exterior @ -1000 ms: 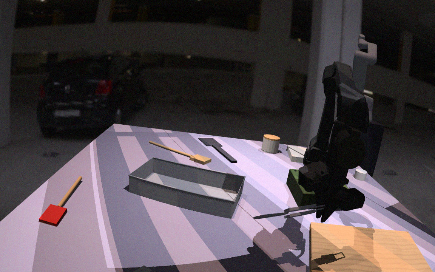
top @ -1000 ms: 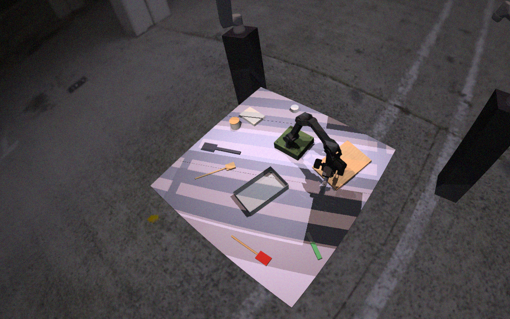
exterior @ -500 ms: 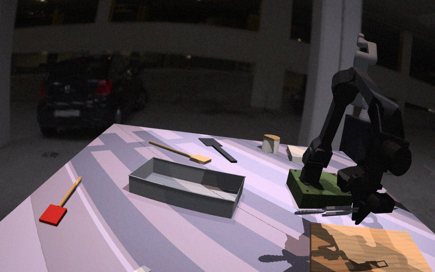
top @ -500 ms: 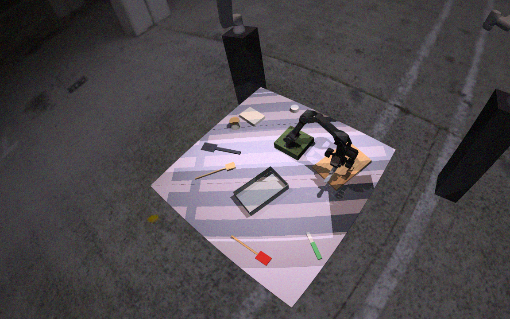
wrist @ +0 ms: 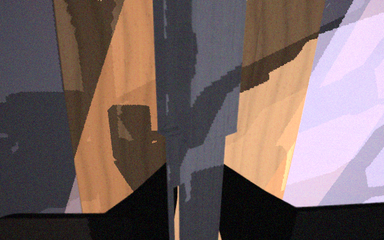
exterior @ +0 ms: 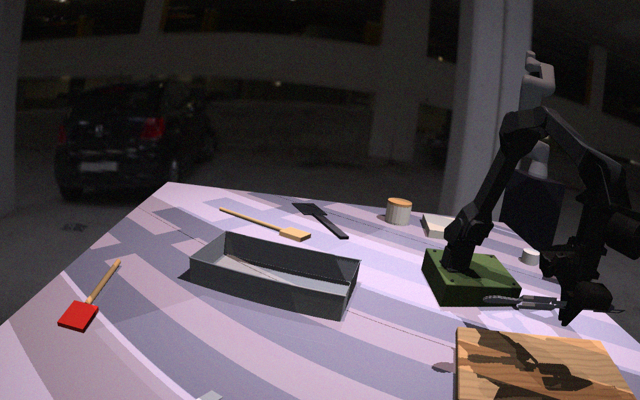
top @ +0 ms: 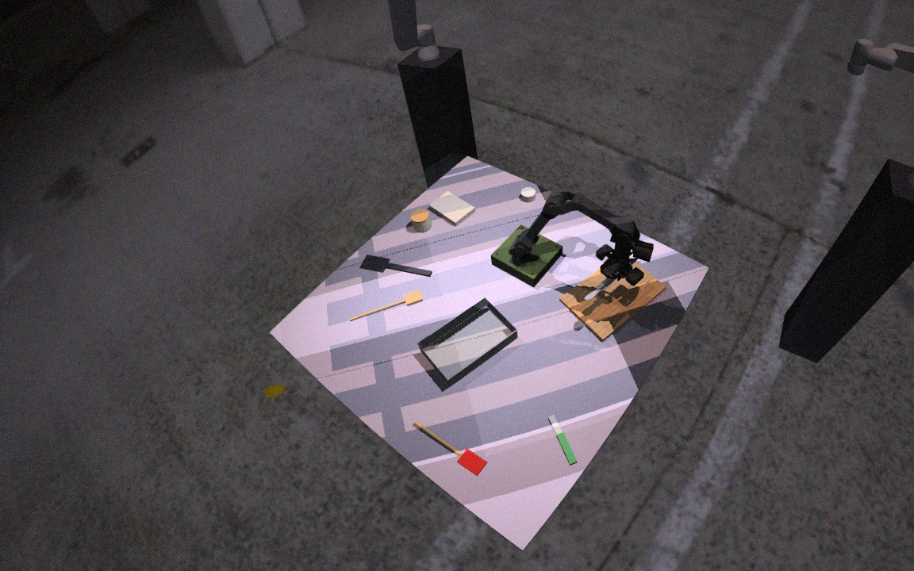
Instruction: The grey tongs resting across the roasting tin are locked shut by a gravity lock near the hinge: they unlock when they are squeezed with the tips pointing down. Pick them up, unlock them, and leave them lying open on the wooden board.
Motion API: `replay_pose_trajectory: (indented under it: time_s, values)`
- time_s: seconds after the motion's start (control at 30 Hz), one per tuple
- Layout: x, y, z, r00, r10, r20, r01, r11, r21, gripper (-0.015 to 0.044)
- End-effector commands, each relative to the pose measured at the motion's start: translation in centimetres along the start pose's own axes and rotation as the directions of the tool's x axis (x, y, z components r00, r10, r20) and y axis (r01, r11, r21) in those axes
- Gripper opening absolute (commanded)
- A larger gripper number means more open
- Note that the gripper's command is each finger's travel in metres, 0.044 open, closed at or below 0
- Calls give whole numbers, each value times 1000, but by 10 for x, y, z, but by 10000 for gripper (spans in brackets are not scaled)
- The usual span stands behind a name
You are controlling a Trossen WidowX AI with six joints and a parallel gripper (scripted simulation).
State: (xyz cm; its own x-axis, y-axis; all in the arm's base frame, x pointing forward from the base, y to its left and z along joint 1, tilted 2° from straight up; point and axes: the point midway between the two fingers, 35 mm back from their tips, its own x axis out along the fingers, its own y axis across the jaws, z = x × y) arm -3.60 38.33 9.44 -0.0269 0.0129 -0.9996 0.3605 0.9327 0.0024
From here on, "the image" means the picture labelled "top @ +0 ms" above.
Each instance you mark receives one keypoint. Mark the light wooden board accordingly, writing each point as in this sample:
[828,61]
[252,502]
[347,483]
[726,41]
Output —
[614,306]

